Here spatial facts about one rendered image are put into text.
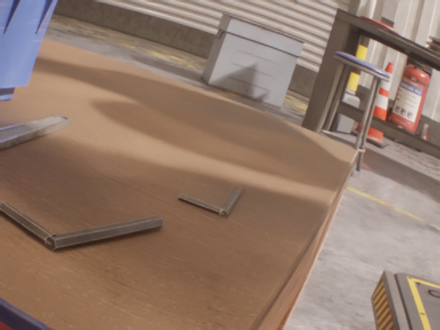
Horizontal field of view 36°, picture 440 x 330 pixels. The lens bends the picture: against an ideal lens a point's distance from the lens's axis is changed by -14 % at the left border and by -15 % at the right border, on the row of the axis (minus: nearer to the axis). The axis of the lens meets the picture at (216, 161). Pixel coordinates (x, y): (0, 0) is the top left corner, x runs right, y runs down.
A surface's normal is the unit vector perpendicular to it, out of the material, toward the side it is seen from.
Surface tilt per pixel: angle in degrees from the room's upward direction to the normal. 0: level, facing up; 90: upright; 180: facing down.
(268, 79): 90
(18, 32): 90
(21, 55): 90
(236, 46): 90
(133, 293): 0
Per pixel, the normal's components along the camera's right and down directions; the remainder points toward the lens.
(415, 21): -0.34, 0.07
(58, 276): 0.32, -0.93
